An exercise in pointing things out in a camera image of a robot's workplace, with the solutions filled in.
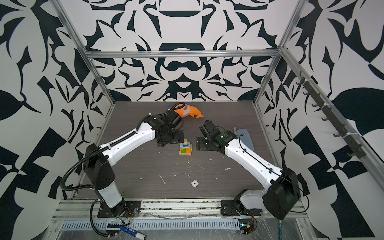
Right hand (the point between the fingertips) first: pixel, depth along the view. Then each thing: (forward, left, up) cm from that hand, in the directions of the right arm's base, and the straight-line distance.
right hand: (203, 143), depth 80 cm
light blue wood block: (+3, +12, -9) cm, 15 cm away
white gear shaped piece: (-16, +5, -16) cm, 23 cm away
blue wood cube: (+3, +10, -7) cm, 12 cm away
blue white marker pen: (-37, +31, -13) cm, 50 cm away
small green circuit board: (-34, -19, -17) cm, 43 cm away
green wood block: (+2, +11, -13) cm, 17 cm away
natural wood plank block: (+1, +13, -14) cm, 19 cm away
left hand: (+3, +14, +1) cm, 14 cm away
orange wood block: (+2, +9, -13) cm, 16 cm away
